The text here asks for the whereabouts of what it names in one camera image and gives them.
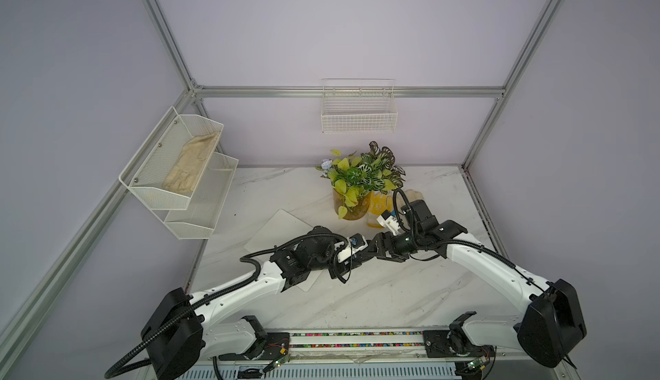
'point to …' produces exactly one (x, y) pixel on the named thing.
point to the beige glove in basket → (185, 174)
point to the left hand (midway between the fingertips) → (352, 255)
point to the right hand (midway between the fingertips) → (373, 257)
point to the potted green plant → (355, 178)
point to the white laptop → (281, 229)
